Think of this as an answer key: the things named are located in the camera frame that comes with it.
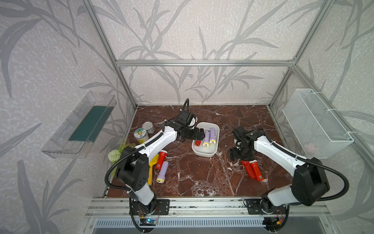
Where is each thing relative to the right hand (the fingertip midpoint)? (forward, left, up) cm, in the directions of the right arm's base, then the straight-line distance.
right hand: (235, 158), depth 84 cm
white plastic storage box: (+8, +14, -8) cm, 18 cm away
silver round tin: (+24, +56, -1) cm, 61 cm away
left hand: (+11, +21, +7) cm, 25 cm away
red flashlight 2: (-5, -7, -5) cm, 10 cm away
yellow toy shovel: (+1, +49, -5) cm, 50 cm away
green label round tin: (+15, +58, +2) cm, 60 cm away
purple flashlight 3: (+15, +12, -3) cm, 19 cm away
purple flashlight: (-10, +43, -4) cm, 44 cm away
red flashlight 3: (-8, -13, -5) cm, 16 cm away
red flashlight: (+2, +45, -5) cm, 45 cm away
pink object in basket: (-2, -35, +13) cm, 37 cm away
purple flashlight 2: (+18, +16, -5) cm, 24 cm away
